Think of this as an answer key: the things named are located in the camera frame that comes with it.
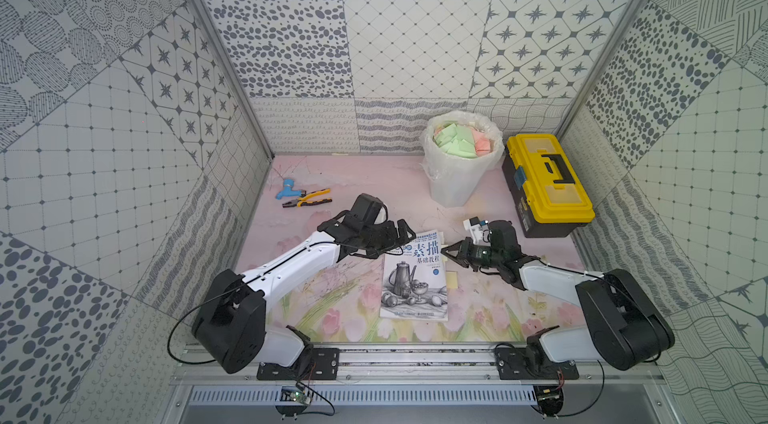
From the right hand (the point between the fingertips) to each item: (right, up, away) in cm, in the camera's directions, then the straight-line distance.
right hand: (442, 254), depth 86 cm
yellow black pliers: (-47, +14, +19) cm, 52 cm away
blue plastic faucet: (-53, +18, +21) cm, 60 cm away
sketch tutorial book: (-8, -9, 0) cm, 12 cm away
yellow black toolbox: (+33, +18, +3) cm, 38 cm away
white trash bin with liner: (+6, +31, +2) cm, 32 cm away
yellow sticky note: (+3, -8, +1) cm, 8 cm away
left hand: (-11, +7, -5) cm, 14 cm away
